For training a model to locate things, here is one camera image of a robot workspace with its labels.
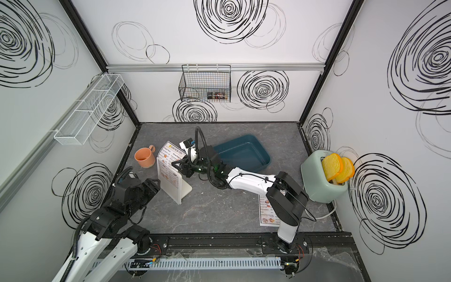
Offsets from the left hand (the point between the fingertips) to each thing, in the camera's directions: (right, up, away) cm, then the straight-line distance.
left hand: (157, 184), depth 74 cm
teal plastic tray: (+41, +11, +35) cm, 55 cm away
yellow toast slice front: (+76, +7, +3) cm, 77 cm away
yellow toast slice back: (+81, +5, 0) cm, 81 cm away
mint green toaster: (+69, -2, +2) cm, 69 cm away
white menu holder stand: (+3, -7, +11) cm, 13 cm away
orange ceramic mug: (-16, +9, +23) cm, 30 cm away
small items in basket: (+24, +41, +15) cm, 50 cm away
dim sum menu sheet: (+4, +13, +2) cm, 14 cm away
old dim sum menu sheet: (+49, -17, +9) cm, 53 cm away
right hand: (+7, +9, -2) cm, 12 cm away
